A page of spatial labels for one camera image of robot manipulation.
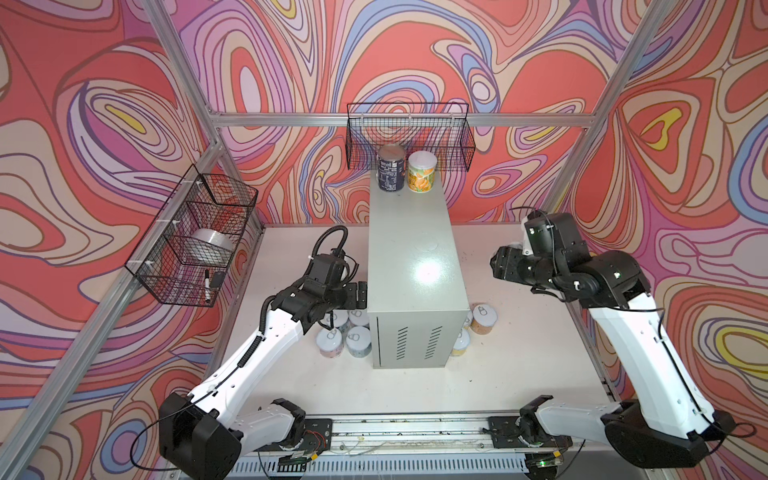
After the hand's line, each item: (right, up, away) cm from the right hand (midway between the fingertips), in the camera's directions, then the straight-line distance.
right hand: (508, 268), depth 65 cm
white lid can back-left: (-41, -16, +23) cm, 50 cm away
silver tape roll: (-70, +7, +8) cm, 71 cm away
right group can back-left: (-3, -17, +23) cm, 29 cm away
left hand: (-35, -6, +14) cm, 38 cm away
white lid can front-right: (-35, -22, +19) cm, 45 cm away
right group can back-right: (+3, -16, +24) cm, 30 cm away
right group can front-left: (-6, -22, +16) cm, 28 cm away
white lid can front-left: (-44, -22, +19) cm, 52 cm away
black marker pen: (-71, -4, +7) cm, 72 cm away
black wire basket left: (-74, +5, +5) cm, 74 cm away
